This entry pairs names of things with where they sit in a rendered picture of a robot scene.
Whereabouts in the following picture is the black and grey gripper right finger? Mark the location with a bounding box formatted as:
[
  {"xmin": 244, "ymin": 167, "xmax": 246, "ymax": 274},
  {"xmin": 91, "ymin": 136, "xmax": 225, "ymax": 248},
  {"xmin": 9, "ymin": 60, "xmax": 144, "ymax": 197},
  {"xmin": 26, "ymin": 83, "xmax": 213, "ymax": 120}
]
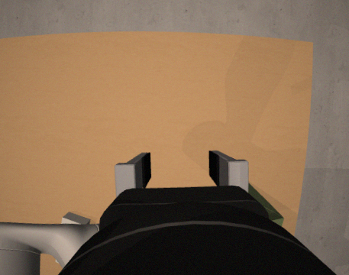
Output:
[{"xmin": 208, "ymin": 150, "xmax": 249, "ymax": 192}]

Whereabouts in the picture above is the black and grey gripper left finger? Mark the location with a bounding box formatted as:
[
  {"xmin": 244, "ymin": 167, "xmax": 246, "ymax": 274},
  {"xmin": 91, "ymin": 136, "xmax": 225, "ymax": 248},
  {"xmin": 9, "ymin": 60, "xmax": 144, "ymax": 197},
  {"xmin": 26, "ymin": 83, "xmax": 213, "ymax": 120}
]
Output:
[{"xmin": 115, "ymin": 153, "xmax": 151, "ymax": 198}]

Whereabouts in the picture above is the white power strip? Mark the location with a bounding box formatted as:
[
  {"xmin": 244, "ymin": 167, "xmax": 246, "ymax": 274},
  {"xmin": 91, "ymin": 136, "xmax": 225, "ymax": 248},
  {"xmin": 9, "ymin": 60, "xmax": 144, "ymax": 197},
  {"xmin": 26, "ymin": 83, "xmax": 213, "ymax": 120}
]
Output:
[{"xmin": 61, "ymin": 212, "xmax": 91, "ymax": 225}]

